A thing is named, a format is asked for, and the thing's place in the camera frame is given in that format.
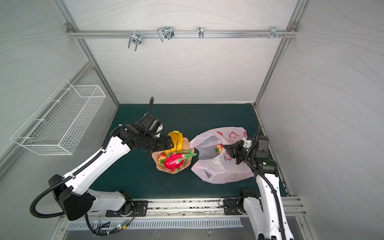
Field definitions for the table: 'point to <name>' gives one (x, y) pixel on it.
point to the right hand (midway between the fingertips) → (223, 145)
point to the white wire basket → (57, 123)
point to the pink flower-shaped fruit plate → (162, 167)
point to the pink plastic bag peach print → (214, 167)
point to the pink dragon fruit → (174, 161)
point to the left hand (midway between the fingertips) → (165, 147)
